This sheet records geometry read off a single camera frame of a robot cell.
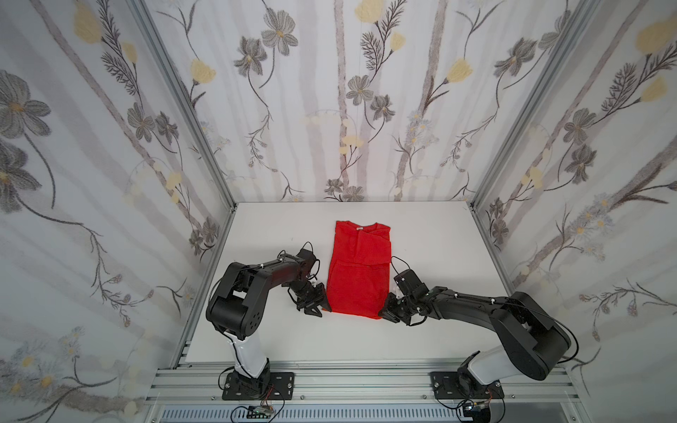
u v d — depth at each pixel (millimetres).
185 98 851
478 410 717
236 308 499
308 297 787
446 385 733
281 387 734
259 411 714
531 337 446
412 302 692
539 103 858
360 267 989
